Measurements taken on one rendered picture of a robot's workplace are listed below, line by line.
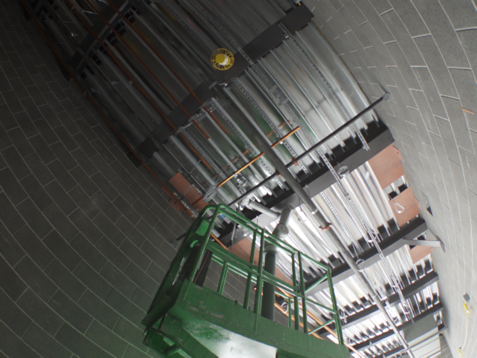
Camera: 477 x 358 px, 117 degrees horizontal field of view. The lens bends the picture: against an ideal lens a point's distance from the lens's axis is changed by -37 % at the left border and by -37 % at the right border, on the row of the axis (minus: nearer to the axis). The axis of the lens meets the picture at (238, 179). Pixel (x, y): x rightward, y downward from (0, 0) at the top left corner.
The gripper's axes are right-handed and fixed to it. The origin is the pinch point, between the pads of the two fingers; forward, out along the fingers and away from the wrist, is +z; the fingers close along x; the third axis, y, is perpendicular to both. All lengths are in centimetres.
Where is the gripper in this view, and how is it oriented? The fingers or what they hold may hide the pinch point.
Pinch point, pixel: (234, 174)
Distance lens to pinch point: 292.4
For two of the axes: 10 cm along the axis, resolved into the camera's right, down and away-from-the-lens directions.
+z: -6.5, -6.0, -4.7
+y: 7.6, -5.4, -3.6
